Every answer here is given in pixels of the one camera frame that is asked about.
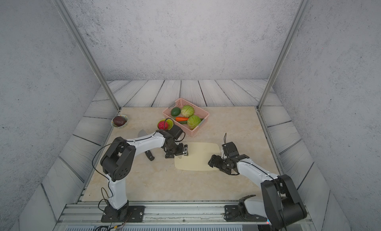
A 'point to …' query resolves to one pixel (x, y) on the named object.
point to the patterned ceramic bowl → (121, 126)
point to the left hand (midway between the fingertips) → (185, 156)
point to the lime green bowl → (170, 122)
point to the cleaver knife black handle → (142, 133)
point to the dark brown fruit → (119, 121)
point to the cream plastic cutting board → (199, 154)
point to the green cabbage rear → (187, 111)
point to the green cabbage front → (193, 121)
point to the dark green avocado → (175, 111)
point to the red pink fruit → (163, 125)
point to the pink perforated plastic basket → (198, 111)
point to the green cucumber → (183, 122)
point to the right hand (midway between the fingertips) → (214, 165)
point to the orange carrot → (181, 119)
